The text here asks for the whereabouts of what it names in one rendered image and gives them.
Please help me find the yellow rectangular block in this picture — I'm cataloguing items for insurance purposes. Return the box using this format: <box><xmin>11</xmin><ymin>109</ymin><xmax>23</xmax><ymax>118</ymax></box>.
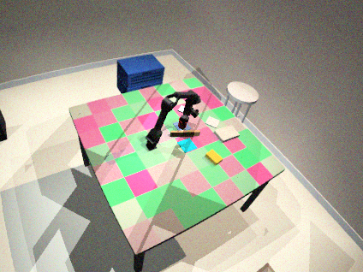
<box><xmin>205</xmin><ymin>150</ymin><xmax>223</xmax><ymax>165</ymax></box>

